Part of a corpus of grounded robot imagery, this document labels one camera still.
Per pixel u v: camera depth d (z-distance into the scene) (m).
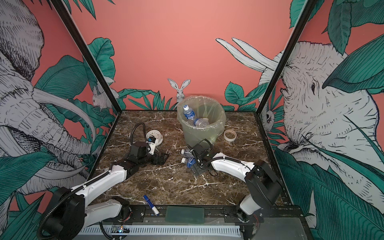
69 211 0.40
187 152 0.94
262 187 0.44
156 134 1.02
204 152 0.68
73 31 0.77
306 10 0.70
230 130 1.07
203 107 0.94
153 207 0.75
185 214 0.73
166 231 0.70
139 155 0.66
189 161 0.87
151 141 0.76
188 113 0.88
